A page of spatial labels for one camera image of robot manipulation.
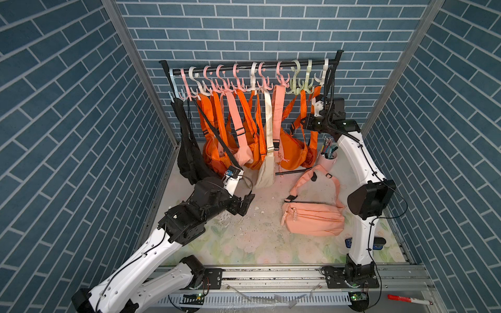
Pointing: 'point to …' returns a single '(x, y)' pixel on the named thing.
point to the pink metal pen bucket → (328, 154)
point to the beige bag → (268, 175)
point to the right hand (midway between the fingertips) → (303, 120)
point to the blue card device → (378, 242)
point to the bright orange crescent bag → (294, 153)
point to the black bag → (192, 161)
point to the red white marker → (409, 299)
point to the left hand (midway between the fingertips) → (249, 190)
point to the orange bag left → (216, 155)
